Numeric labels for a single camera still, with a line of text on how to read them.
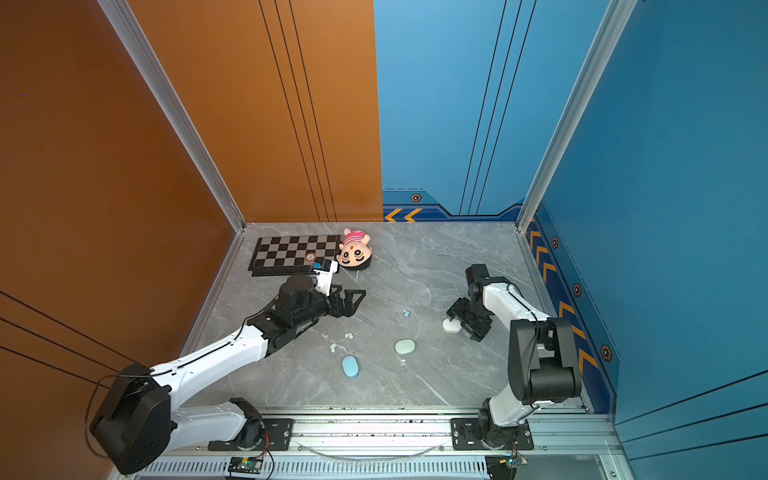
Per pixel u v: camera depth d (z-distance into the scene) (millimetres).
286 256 1056
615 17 699
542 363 450
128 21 706
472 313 759
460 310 826
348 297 721
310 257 1052
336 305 711
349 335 892
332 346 870
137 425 403
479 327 791
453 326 905
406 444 728
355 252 999
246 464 721
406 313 940
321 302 695
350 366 828
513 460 700
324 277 723
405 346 867
